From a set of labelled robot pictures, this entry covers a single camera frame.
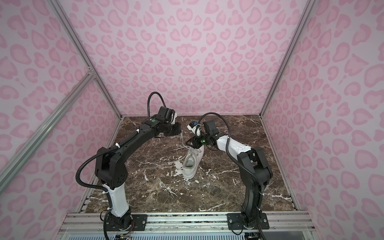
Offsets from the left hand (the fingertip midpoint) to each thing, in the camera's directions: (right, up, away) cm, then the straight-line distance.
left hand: (183, 127), depth 88 cm
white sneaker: (+5, -20, -1) cm, 20 cm away
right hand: (+4, -7, 0) cm, 8 cm away
